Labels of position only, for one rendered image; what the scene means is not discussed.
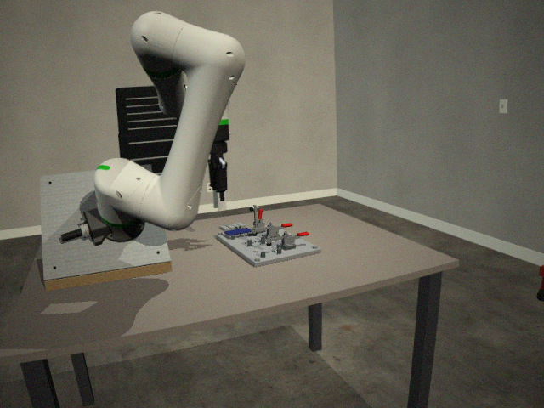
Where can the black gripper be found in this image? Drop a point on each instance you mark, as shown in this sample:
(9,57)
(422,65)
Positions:
(219,166)

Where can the blue rectangular block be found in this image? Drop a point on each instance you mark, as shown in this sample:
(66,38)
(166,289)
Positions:
(237,232)

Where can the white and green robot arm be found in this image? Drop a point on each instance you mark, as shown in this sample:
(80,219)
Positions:
(213,62)

